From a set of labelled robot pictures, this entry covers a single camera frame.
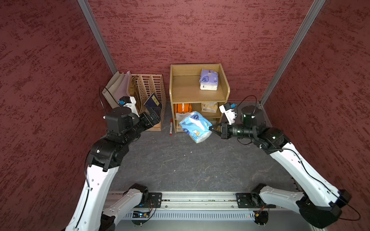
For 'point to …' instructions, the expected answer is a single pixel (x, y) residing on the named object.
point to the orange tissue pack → (183, 108)
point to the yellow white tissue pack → (180, 116)
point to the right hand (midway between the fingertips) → (209, 132)
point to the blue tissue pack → (197, 126)
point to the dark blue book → (153, 101)
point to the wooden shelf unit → (184, 87)
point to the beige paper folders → (117, 88)
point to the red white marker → (171, 126)
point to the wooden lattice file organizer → (141, 86)
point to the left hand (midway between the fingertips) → (153, 116)
